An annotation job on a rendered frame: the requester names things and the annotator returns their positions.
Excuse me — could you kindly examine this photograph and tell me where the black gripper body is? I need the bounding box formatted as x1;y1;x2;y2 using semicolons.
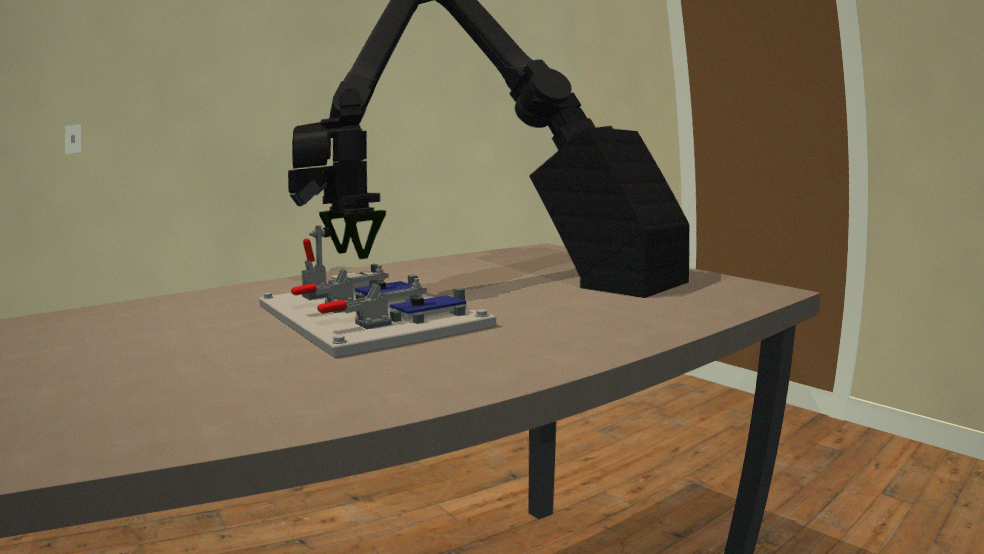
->
323;161;380;214

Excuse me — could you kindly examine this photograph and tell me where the cream rectangular block with slot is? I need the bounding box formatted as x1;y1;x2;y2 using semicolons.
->
331;271;374;290

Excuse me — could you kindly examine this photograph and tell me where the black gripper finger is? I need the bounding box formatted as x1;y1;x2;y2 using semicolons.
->
319;210;350;254
343;210;386;259

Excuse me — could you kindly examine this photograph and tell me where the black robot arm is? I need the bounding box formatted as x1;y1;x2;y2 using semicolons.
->
288;0;595;206

